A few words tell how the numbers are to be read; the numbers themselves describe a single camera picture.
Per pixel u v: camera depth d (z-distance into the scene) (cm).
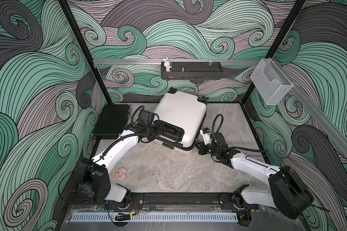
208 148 75
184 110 90
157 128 73
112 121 105
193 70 95
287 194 41
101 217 70
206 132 77
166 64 88
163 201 74
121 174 79
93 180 41
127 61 182
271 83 80
